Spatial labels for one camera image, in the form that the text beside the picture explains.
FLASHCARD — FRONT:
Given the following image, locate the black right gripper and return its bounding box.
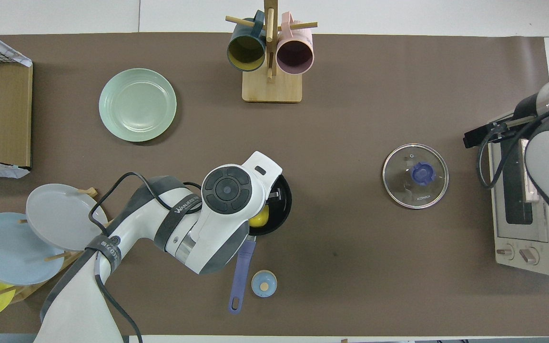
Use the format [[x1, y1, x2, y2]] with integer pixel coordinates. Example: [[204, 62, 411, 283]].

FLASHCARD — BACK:
[[464, 95, 539, 149]]

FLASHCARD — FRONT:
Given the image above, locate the yellow lemon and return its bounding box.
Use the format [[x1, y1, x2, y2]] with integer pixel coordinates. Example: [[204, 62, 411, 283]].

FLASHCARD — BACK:
[[248, 206, 270, 228]]

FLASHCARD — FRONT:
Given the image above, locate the glass lid blue knob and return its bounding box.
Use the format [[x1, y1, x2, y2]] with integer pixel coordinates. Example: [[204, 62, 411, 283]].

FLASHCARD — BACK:
[[382, 143, 449, 210]]

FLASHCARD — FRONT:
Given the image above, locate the mint green plate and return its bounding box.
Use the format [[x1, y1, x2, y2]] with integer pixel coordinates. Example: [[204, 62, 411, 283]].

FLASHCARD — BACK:
[[99, 68, 177, 142]]

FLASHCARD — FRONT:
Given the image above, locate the grey plate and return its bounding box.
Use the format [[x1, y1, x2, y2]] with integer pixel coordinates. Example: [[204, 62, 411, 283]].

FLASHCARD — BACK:
[[26, 183, 109, 252]]

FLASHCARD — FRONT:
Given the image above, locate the wooden plate rack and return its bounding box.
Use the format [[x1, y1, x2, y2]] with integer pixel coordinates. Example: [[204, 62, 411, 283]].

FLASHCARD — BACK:
[[0, 187, 113, 305]]

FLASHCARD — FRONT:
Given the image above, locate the light blue plate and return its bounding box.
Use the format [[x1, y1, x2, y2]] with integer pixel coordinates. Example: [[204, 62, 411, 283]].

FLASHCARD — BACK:
[[0, 212, 65, 286]]

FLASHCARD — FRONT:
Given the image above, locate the dark blue saucepan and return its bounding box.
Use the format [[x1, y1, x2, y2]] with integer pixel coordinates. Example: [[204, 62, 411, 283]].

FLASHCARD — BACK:
[[228, 174, 293, 314]]

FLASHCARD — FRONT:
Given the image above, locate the brown table mat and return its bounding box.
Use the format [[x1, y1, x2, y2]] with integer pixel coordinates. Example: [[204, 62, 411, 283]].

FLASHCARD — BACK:
[[0, 32, 549, 336]]

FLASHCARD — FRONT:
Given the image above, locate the wooden mug tree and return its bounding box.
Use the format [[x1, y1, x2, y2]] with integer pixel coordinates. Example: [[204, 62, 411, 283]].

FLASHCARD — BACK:
[[225, 0, 318, 103]]

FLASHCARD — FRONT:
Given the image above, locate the beige toaster oven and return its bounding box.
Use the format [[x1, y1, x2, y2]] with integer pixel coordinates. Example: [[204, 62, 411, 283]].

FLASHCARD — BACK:
[[488, 112, 549, 277]]

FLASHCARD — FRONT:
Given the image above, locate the pink ribbed mug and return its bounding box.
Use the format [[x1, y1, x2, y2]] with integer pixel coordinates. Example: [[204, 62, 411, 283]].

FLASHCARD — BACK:
[[276, 12, 315, 75]]

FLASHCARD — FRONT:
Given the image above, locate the dark teal mug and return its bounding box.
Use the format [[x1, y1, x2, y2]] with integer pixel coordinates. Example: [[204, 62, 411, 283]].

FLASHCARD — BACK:
[[227, 10, 268, 72]]

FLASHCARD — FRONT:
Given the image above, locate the brown wooden shelf board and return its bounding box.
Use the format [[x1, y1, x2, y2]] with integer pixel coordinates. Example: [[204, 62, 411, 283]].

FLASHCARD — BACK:
[[0, 61, 33, 170]]

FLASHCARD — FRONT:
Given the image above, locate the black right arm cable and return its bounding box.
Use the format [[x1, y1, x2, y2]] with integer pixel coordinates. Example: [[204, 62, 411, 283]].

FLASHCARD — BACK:
[[476, 102, 549, 191]]

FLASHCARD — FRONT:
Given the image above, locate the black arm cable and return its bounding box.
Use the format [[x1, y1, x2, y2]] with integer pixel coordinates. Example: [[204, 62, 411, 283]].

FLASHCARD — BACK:
[[476, 102, 549, 191], [88, 171, 203, 343]]

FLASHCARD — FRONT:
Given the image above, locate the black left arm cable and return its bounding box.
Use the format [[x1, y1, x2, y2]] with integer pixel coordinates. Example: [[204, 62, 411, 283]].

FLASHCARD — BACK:
[[88, 171, 203, 343]]

